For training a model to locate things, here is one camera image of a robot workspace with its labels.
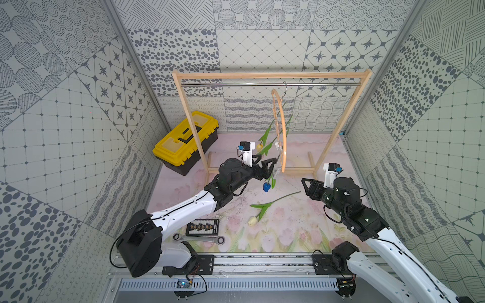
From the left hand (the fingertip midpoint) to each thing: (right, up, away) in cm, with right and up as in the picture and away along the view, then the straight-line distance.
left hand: (268, 154), depth 71 cm
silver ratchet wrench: (-20, -38, +9) cm, 44 cm away
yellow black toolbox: (-41, +2, +19) cm, 45 cm away
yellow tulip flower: (-1, +2, +25) cm, 25 cm away
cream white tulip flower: (-6, -30, +12) cm, 33 cm away
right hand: (+16, -12, +3) cm, 20 cm away
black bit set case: (-28, -33, +12) cm, 45 cm away
